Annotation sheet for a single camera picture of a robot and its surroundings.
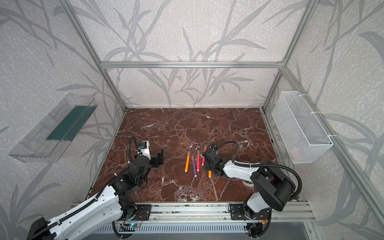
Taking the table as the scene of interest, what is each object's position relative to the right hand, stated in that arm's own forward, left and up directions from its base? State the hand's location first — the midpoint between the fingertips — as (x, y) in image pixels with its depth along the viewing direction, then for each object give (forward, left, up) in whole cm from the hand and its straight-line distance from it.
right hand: (207, 158), depth 92 cm
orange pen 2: (-10, -1, 0) cm, 10 cm away
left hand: (0, +27, +16) cm, 31 cm away
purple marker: (-6, +8, -1) cm, 10 cm away
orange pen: (-3, +13, -1) cm, 13 cm away
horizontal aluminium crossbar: (+50, +10, +34) cm, 61 cm away
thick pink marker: (-2, +6, 0) cm, 6 cm away
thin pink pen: (0, +3, 0) cm, 3 cm away
